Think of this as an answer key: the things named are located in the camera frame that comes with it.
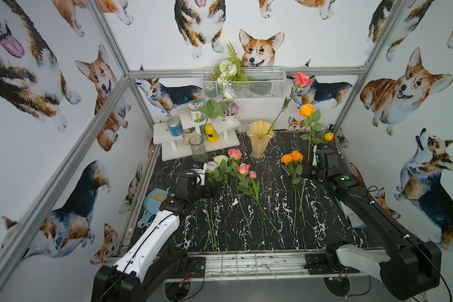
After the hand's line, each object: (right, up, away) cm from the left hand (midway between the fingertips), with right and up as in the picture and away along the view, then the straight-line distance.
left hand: (211, 177), depth 82 cm
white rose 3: (-2, +3, +15) cm, 16 cm away
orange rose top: (+44, +30, +4) cm, 53 cm away
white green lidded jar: (-9, +29, +10) cm, 32 cm away
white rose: (+1, +31, +4) cm, 31 cm away
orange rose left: (+39, +6, +21) cm, 44 cm away
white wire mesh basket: (+25, +44, +10) cm, 52 cm away
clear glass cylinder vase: (-8, +13, +11) cm, 19 cm away
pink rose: (+10, +9, +24) cm, 28 cm away
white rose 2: (0, -24, -1) cm, 25 cm away
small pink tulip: (+21, -7, +13) cm, 26 cm away
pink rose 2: (+15, -7, +15) cm, 23 cm away
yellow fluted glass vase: (+24, +21, +18) cm, 36 cm away
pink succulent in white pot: (+9, +33, +15) cm, 37 cm away
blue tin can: (-20, +24, +12) cm, 33 cm away
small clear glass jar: (-19, +22, +29) cm, 41 cm away
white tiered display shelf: (-26, +13, +30) cm, 42 cm away
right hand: (+44, +7, -1) cm, 44 cm away
